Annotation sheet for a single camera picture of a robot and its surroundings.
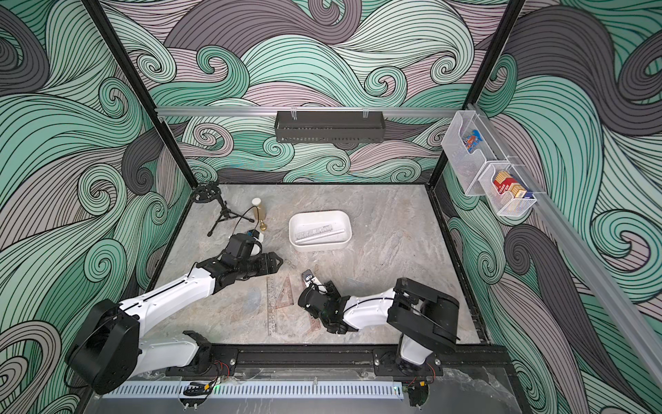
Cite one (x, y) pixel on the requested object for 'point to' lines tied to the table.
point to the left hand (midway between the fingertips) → (275, 260)
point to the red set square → (285, 298)
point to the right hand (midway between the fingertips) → (319, 290)
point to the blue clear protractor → (253, 300)
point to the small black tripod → (207, 192)
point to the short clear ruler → (311, 231)
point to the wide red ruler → (315, 324)
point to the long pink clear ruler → (271, 306)
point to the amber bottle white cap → (261, 211)
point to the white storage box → (302, 221)
